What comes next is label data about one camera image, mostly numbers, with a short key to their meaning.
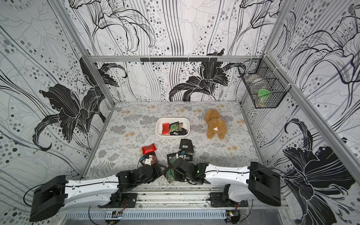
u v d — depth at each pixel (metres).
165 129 1.01
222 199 0.65
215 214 0.69
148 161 0.76
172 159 0.87
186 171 0.60
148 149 0.90
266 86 0.80
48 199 0.41
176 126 1.01
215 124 0.90
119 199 0.65
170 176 0.80
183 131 0.99
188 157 0.88
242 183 0.44
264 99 0.80
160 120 1.02
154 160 0.85
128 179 0.60
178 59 0.91
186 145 0.93
